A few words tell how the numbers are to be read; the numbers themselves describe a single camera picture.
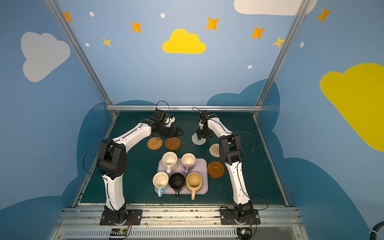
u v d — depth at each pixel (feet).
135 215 2.47
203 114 2.96
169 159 3.05
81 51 2.76
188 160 2.98
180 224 2.41
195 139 3.44
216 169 3.00
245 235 2.39
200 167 3.02
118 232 2.40
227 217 2.44
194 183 2.81
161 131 2.66
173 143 3.41
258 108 3.87
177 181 2.76
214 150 3.31
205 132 3.05
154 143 3.39
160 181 2.75
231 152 2.13
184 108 4.47
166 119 2.85
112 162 1.71
